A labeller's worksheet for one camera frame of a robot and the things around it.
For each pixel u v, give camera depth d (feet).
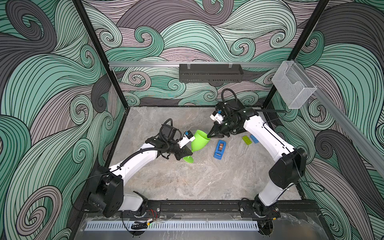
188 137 2.31
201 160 2.95
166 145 1.98
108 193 1.32
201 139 2.34
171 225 2.29
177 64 3.04
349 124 1.91
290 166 1.42
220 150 3.03
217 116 2.47
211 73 3.13
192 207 2.45
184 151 2.25
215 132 2.25
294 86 2.71
